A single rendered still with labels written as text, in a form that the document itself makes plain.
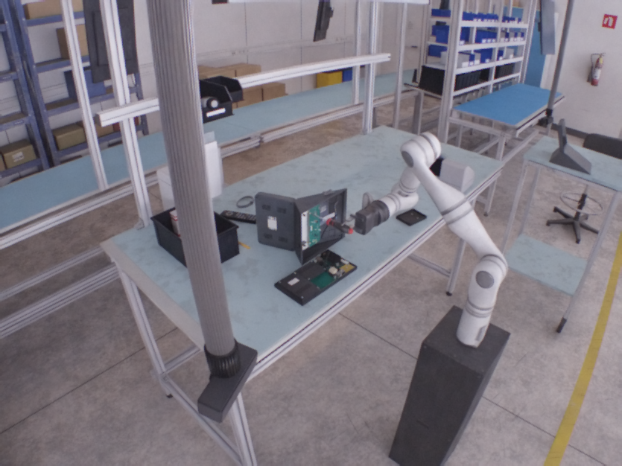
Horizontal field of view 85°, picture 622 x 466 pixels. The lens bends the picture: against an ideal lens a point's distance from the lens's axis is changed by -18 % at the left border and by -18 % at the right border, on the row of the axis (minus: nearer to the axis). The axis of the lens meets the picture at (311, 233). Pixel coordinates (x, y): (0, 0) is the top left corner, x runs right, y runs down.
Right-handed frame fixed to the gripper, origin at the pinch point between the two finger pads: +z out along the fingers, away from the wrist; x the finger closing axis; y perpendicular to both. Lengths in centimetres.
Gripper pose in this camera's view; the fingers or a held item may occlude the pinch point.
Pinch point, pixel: (341, 228)
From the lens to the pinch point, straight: 127.4
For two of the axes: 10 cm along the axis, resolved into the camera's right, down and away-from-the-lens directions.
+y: 7.5, 3.6, -5.6
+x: -0.1, 8.5, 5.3
